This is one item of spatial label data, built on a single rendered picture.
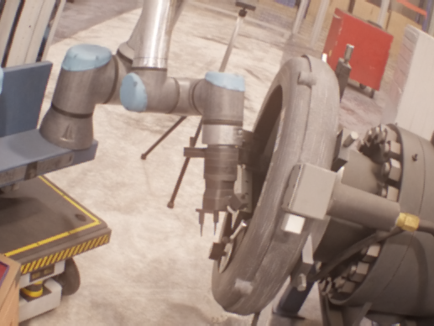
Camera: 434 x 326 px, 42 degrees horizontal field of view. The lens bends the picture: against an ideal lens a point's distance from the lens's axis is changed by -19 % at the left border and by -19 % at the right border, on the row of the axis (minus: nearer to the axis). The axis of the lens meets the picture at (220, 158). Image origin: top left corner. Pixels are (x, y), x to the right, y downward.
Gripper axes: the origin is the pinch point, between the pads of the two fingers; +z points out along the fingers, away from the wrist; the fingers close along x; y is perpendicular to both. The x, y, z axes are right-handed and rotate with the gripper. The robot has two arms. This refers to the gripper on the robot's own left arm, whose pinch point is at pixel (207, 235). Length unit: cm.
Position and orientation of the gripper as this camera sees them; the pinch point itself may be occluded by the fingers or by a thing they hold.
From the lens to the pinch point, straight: 158.2
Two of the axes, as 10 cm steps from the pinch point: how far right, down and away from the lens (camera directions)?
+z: -0.5, 10.0, 0.2
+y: 8.2, 0.5, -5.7
